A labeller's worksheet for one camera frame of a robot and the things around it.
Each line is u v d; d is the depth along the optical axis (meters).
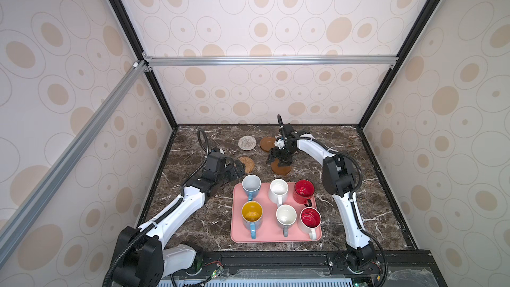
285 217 0.84
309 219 0.83
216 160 0.63
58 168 0.52
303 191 0.91
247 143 1.12
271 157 0.92
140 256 0.39
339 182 0.62
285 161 0.93
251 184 0.88
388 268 0.72
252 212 0.84
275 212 0.77
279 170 1.00
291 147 0.84
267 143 1.12
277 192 0.84
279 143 0.97
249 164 1.03
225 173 0.71
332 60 1.66
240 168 0.75
